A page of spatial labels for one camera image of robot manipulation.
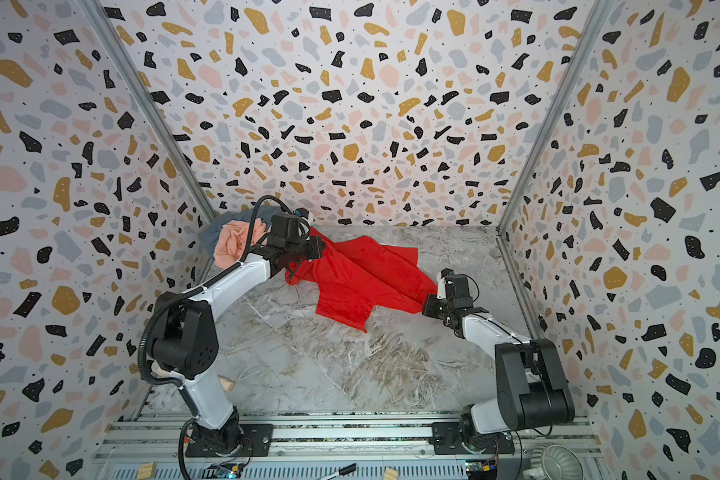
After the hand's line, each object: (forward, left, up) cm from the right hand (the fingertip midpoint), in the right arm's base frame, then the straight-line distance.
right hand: (423, 295), depth 93 cm
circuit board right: (-43, -12, -8) cm, 46 cm away
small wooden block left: (-45, +67, -5) cm, 81 cm away
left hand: (+12, +30, +13) cm, 35 cm away
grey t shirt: (+23, +74, +2) cm, 78 cm away
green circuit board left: (-45, +49, -7) cm, 66 cm away
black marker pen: (-44, +21, -6) cm, 49 cm away
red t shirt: (+6, +21, +2) cm, 22 cm away
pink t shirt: (+18, +65, +4) cm, 67 cm away
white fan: (-42, -29, -7) cm, 51 cm away
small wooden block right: (-45, +10, -6) cm, 46 cm away
